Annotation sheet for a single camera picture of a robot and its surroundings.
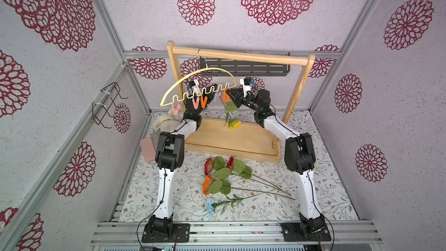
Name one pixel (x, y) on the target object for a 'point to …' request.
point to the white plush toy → (165, 121)
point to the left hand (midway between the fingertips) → (218, 83)
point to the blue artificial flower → (209, 204)
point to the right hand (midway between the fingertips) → (227, 88)
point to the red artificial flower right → (240, 168)
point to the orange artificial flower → (223, 187)
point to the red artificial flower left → (216, 163)
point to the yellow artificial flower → (229, 106)
